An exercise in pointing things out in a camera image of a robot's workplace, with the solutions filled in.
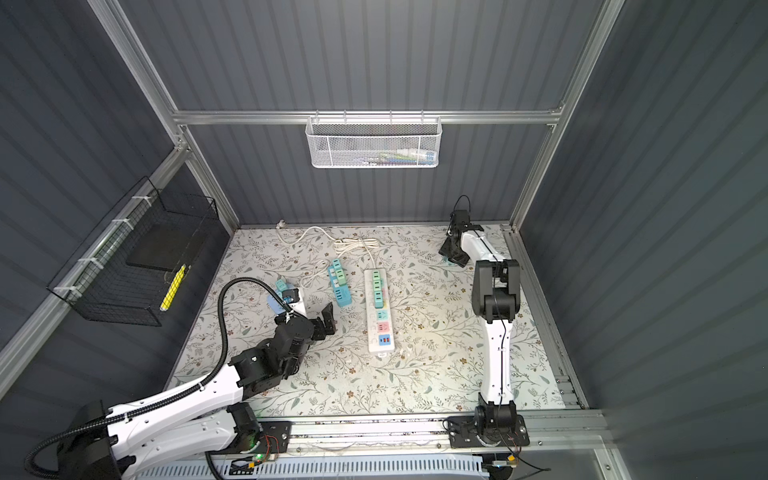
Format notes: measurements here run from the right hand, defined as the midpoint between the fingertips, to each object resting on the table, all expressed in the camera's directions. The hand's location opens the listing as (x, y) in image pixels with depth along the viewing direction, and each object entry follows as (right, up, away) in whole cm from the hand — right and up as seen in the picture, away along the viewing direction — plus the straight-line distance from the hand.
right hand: (454, 255), depth 109 cm
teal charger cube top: (-3, -2, -1) cm, 4 cm away
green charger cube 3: (-28, -9, -15) cm, 33 cm away
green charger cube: (-40, -7, -12) cm, 42 cm away
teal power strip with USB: (-40, -12, -11) cm, 43 cm away
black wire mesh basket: (-88, -2, -36) cm, 95 cm away
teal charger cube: (-42, -3, -10) cm, 43 cm away
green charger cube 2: (-28, -6, -13) cm, 32 cm away
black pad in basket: (-83, +3, -31) cm, 89 cm away
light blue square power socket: (-61, -16, -13) cm, 65 cm away
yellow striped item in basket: (-75, -7, -39) cm, 85 cm away
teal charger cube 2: (-27, -13, -18) cm, 35 cm away
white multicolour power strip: (-27, -24, -21) cm, 41 cm away
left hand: (-43, -14, -31) cm, 55 cm away
